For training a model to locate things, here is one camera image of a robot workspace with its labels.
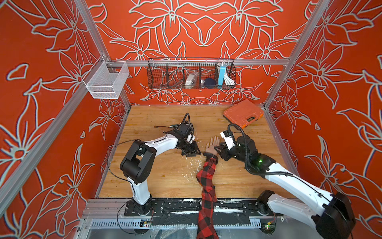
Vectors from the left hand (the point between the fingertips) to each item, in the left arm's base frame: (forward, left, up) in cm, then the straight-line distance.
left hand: (200, 153), depth 88 cm
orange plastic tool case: (+34, -32, +1) cm, 47 cm away
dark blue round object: (+40, -4, +22) cm, 46 cm away
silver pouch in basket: (+38, +8, +27) cm, 47 cm away
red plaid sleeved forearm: (-36, -4, -4) cm, 37 cm away
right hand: (-2, -7, +12) cm, 14 cm away
